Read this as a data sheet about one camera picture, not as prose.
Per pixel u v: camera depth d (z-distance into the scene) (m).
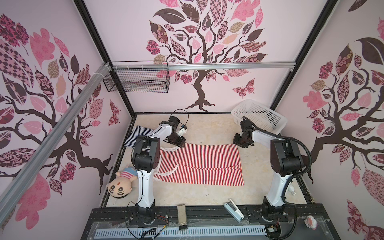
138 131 1.07
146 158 0.56
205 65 0.95
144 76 0.95
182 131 0.95
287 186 0.56
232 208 0.74
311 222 0.68
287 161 0.52
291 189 0.79
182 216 0.71
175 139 0.88
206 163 0.92
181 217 0.71
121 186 0.76
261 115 1.15
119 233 0.70
